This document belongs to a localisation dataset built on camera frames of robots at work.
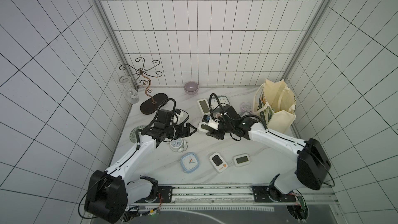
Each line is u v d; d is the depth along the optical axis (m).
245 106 1.04
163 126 0.63
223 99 1.09
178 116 0.76
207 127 0.71
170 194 0.73
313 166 0.42
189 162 0.80
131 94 0.90
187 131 0.71
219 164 0.79
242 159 0.82
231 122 0.63
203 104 1.06
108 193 0.39
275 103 0.97
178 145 0.85
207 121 0.69
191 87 1.15
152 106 1.07
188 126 0.72
